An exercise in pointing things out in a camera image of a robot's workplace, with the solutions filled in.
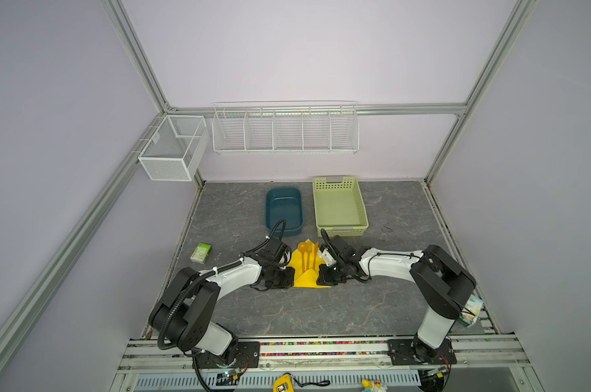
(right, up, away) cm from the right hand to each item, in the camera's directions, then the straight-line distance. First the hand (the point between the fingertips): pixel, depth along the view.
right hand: (317, 284), depth 88 cm
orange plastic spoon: (-5, +12, +9) cm, 16 cm away
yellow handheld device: (-11, -21, -19) cm, 30 cm away
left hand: (-9, 0, -2) cm, 9 cm away
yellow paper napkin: (-4, +2, 0) cm, 4 cm away
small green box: (-45, +10, +6) cm, 47 cm away
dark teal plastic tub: (-14, +30, +24) cm, 41 cm away
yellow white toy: (+14, -21, -22) cm, 33 cm away
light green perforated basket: (+11, +28, +24) cm, 39 cm away
